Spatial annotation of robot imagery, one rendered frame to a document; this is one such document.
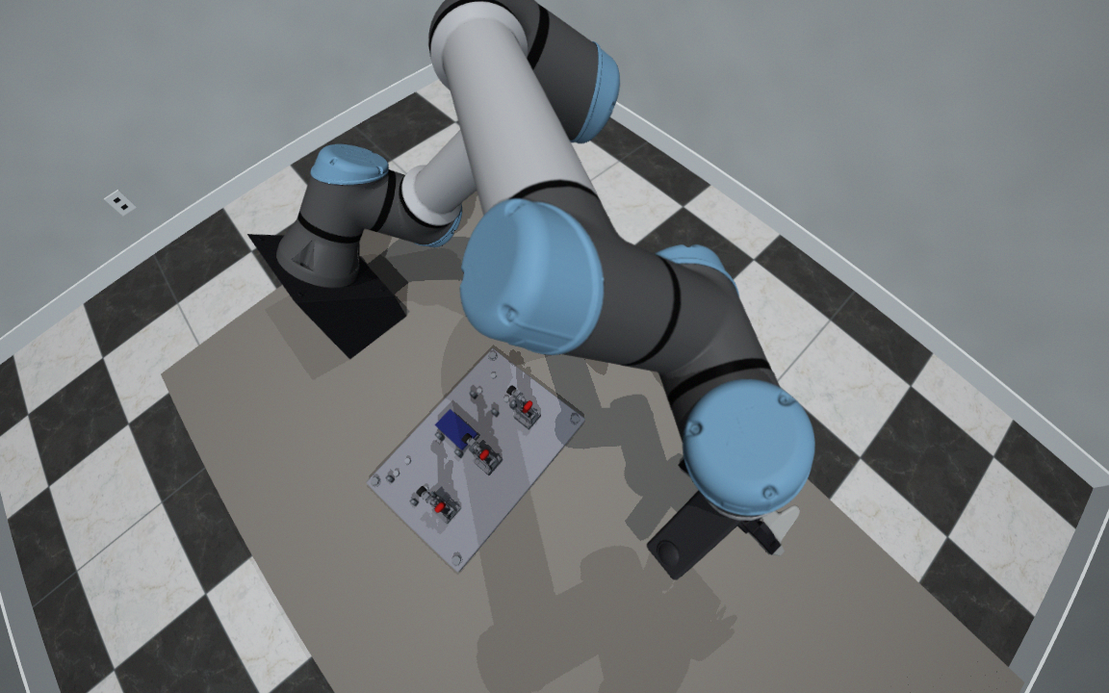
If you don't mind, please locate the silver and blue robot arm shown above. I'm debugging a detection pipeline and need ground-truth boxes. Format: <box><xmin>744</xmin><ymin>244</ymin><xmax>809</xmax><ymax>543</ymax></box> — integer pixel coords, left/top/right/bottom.
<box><xmin>276</xmin><ymin>0</ymin><xmax>815</xmax><ymax>579</ymax></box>

